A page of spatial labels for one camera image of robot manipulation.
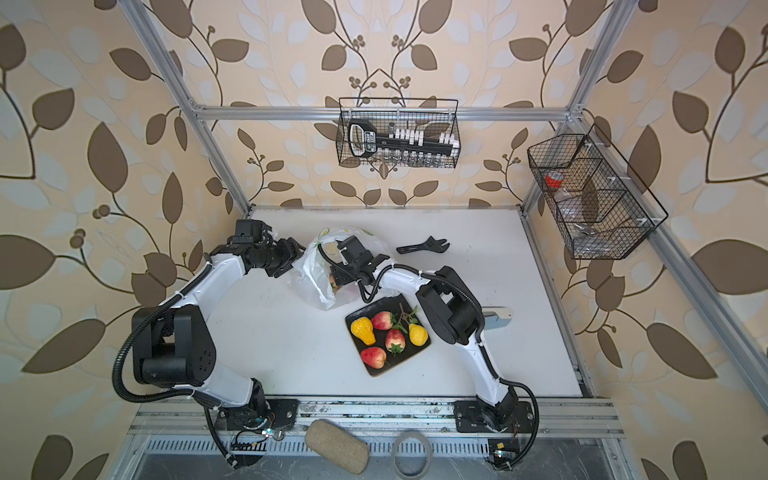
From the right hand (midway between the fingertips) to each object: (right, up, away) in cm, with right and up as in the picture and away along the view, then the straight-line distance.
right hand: (343, 269), depth 96 cm
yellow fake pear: (+8, -15, -13) cm, 21 cm away
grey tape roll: (+25, -39, -29) cm, 55 cm away
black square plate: (+14, -17, -11) cm, 25 cm away
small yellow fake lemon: (+24, -17, -14) cm, 32 cm away
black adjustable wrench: (+30, +8, +12) cm, 34 cm away
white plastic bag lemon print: (-3, +1, -27) cm, 28 cm away
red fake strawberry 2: (+17, -18, -15) cm, 29 cm away
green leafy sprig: (+21, -13, -9) cm, 26 cm away
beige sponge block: (+4, -38, -28) cm, 47 cm away
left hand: (-11, +6, -8) cm, 15 cm away
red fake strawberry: (+13, -14, -10) cm, 22 cm away
